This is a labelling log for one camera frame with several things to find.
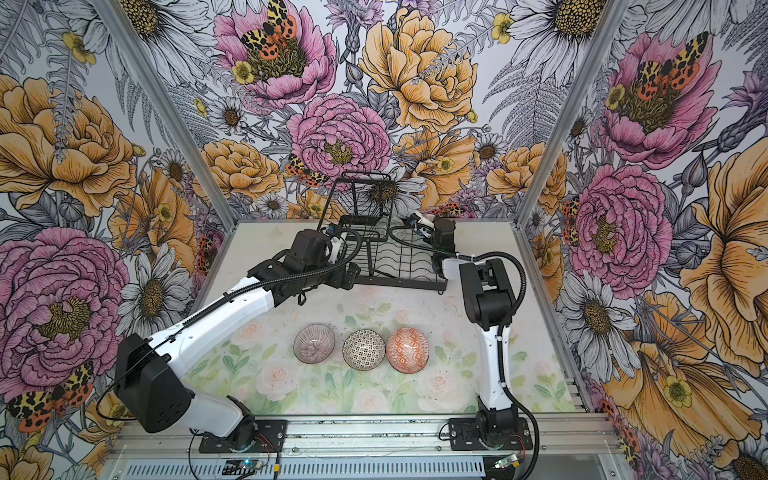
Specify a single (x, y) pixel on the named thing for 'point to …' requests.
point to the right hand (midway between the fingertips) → (440, 219)
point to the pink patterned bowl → (314, 343)
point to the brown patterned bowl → (364, 350)
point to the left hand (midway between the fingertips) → (341, 273)
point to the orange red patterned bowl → (407, 349)
